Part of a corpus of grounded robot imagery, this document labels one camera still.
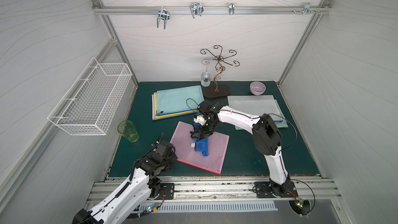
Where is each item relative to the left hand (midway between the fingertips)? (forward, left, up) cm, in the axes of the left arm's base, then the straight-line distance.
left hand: (177, 158), depth 83 cm
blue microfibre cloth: (+5, -13, +6) cm, 15 cm away
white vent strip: (-21, -21, -2) cm, 30 cm away
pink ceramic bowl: (+53, -54, +2) cm, 76 cm away
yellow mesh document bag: (+27, +16, 0) cm, 32 cm away
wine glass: (+43, -15, +20) cm, 50 cm away
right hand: (+11, -12, +3) cm, 16 cm away
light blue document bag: (+42, +4, -2) cm, 42 cm away
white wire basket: (+14, +36, +29) cm, 49 cm away
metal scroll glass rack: (+49, -21, +1) cm, 53 cm away
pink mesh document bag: (+7, -4, +1) cm, 8 cm away
